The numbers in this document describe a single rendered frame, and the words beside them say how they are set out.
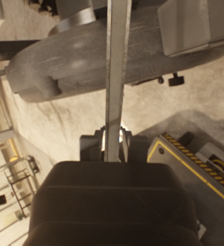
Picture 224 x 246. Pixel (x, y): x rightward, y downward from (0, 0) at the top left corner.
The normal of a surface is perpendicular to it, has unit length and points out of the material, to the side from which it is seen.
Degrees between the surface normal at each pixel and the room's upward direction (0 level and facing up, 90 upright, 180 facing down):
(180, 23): 22
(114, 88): 50
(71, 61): 35
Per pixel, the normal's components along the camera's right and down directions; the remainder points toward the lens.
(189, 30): -0.93, 0.29
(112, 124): 0.00, 0.25
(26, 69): -0.52, 0.35
